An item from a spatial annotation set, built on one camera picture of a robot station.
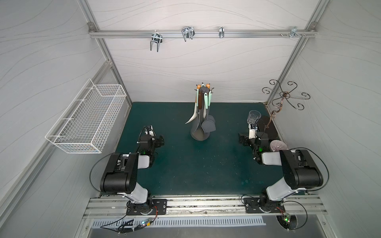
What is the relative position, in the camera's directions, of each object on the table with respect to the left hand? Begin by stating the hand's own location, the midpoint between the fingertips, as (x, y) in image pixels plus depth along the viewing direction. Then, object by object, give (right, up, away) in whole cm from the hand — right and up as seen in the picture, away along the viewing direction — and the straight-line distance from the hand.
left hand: (154, 134), depth 94 cm
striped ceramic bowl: (+79, -7, -1) cm, 80 cm away
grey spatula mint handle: (+36, +11, -2) cm, 38 cm away
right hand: (+61, +2, +1) cm, 61 cm away
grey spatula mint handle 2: (+34, +6, -6) cm, 35 cm away
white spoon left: (+26, +15, -7) cm, 31 cm away
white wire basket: (-26, +7, -26) cm, 37 cm away
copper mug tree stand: (+80, +6, +8) cm, 80 cm away
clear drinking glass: (+70, +13, +14) cm, 72 cm away
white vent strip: (-4, -40, -24) cm, 47 cm away
